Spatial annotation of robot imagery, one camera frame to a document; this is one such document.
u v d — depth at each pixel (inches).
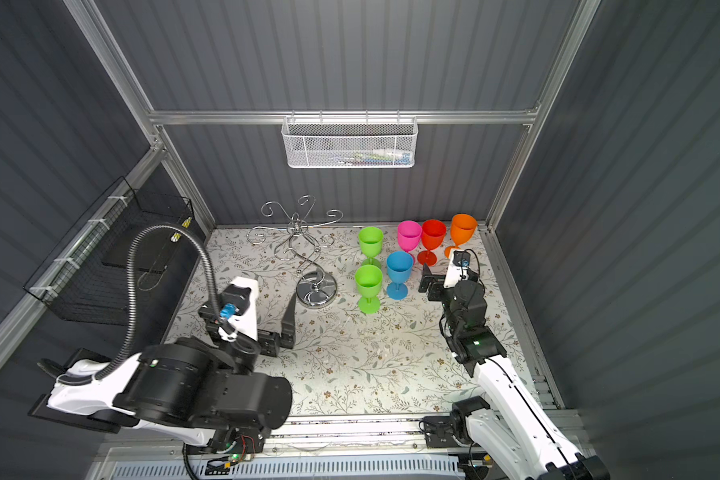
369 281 36.1
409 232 39.9
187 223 33.4
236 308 14.3
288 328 17.4
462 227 39.0
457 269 25.1
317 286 39.1
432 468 27.7
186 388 12.5
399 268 37.0
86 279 26.7
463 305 21.5
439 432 29.0
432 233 38.5
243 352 15.5
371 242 37.2
